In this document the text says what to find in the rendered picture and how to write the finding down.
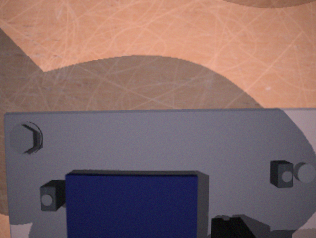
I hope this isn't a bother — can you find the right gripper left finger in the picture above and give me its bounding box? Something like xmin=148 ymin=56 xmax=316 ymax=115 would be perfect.
xmin=211 ymin=218 xmax=237 ymax=238

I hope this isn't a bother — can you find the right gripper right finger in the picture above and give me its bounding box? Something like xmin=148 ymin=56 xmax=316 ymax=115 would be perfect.
xmin=226 ymin=217 xmax=256 ymax=238

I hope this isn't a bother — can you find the grey metal fixture plate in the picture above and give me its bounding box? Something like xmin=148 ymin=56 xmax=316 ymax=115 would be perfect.
xmin=4 ymin=108 xmax=316 ymax=238

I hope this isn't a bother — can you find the dark blue flat rectangular plate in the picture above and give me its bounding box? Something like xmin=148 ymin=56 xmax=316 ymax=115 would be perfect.
xmin=65 ymin=170 xmax=198 ymax=238

